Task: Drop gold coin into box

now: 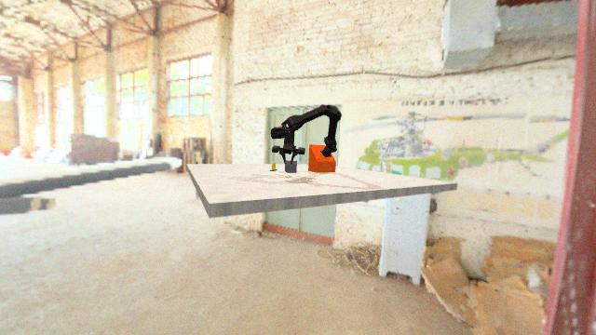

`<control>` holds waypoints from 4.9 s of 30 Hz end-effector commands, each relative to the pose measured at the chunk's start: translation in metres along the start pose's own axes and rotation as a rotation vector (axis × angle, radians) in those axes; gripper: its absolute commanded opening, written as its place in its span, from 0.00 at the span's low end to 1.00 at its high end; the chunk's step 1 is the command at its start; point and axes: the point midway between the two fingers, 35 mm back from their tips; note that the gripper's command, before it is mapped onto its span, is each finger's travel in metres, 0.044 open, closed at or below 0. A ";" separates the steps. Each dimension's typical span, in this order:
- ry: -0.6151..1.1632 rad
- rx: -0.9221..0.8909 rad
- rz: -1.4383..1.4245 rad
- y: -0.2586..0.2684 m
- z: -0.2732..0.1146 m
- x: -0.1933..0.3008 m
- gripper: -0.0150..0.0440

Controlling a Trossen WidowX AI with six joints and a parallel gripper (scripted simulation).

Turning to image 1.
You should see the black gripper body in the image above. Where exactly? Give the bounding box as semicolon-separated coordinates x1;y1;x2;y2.
272;138;305;154

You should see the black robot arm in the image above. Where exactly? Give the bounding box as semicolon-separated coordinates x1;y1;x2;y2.
271;104;342;157

